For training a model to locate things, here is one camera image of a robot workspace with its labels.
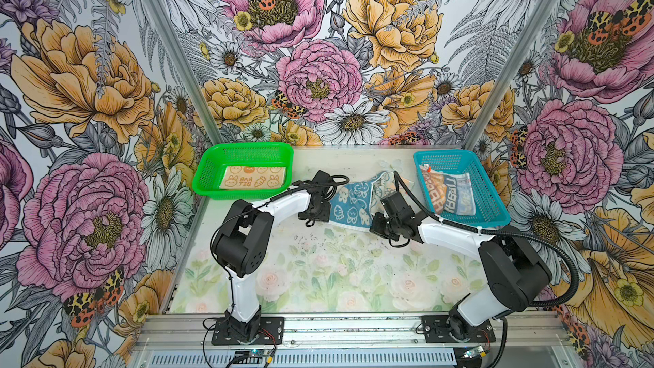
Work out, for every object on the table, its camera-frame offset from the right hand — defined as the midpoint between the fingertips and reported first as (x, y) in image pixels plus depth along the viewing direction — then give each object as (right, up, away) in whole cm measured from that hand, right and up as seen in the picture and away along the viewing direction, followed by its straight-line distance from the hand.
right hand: (371, 234), depth 90 cm
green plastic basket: (-65, +27, +19) cm, 73 cm away
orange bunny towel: (-49, +19, +19) cm, 56 cm away
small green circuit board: (-36, -29, -18) cm, 50 cm away
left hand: (-20, +4, +5) cm, 21 cm away
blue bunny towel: (-5, +9, +9) cm, 14 cm away
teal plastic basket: (+44, +8, +4) cm, 45 cm away
